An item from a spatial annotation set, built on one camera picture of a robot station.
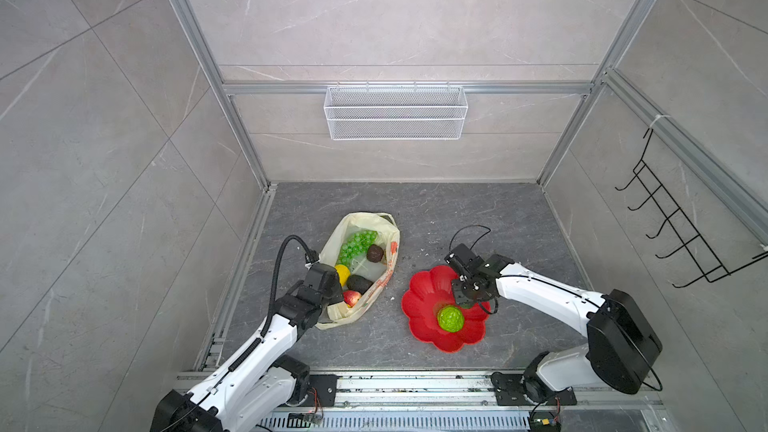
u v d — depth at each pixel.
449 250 0.69
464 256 0.69
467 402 0.73
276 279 0.57
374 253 0.95
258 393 0.55
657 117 0.70
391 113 1.00
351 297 0.84
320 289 0.63
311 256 0.72
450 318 0.80
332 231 0.89
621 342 0.43
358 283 0.88
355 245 0.96
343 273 0.89
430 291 0.90
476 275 0.62
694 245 0.65
